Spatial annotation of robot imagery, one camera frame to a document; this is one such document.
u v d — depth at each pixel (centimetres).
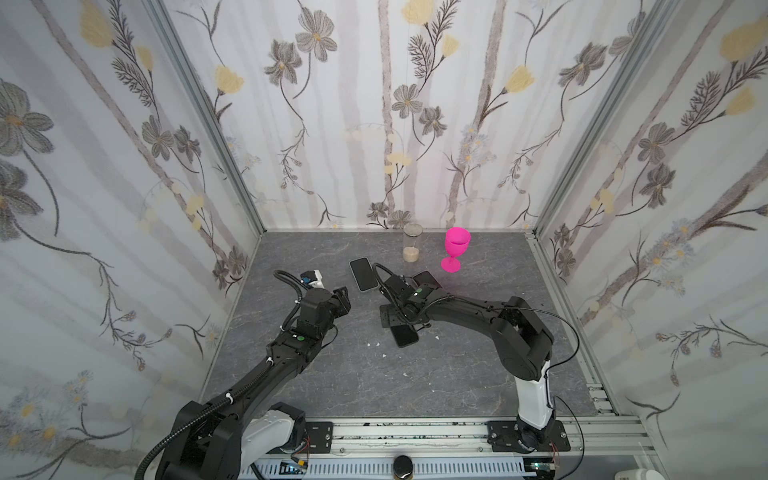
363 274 107
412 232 102
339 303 67
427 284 105
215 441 40
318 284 75
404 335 93
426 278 106
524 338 50
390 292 73
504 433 75
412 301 67
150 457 37
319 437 74
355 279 104
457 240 105
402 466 63
